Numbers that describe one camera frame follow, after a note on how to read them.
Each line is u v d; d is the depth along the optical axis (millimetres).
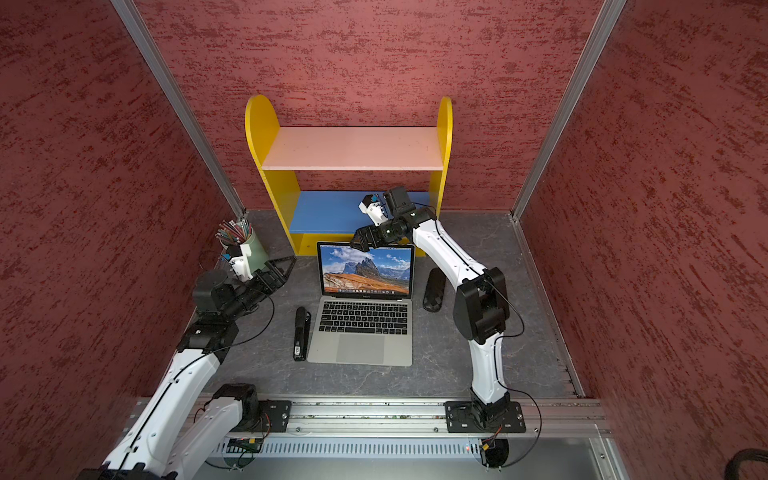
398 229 652
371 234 757
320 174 1100
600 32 737
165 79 826
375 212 793
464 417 741
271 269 657
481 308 514
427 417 764
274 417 739
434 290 957
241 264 677
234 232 969
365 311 921
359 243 775
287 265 701
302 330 860
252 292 644
